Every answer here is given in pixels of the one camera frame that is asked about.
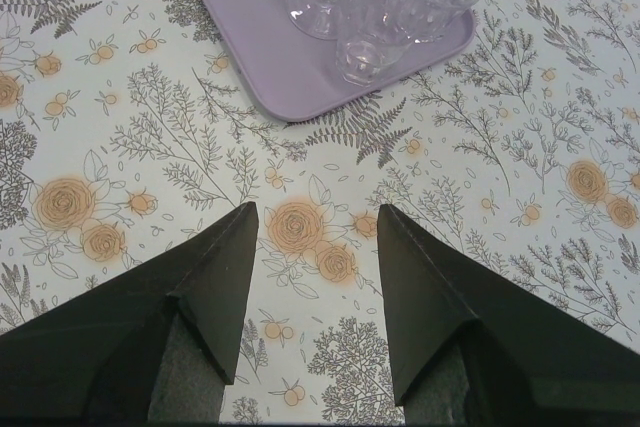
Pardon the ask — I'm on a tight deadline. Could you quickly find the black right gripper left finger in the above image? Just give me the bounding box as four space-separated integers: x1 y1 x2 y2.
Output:
1 202 258 426

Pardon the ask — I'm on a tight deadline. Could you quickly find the floral patterned table mat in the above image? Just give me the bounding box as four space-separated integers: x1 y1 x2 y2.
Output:
1 0 639 424

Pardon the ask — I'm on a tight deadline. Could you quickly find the lilac rectangular plastic tray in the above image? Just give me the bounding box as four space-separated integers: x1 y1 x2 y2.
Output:
202 0 476 122

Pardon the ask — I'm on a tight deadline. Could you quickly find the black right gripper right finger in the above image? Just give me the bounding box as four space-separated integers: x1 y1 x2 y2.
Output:
377 204 639 426

